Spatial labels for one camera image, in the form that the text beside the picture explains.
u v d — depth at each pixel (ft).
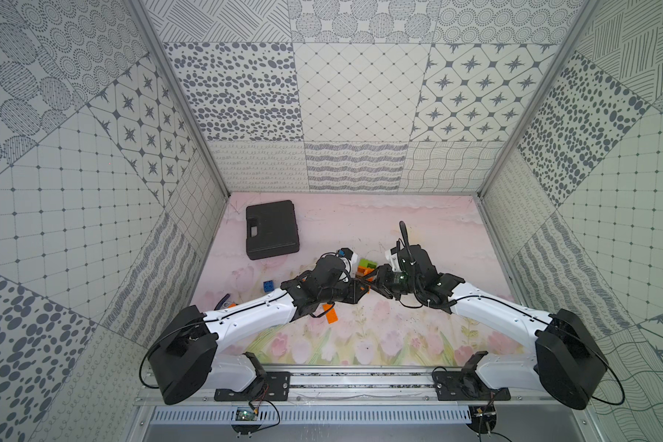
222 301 2.92
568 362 1.35
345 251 2.44
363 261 3.21
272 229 3.37
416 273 2.09
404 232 2.12
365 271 3.13
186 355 1.35
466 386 2.14
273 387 2.42
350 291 2.30
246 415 2.35
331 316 2.83
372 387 2.49
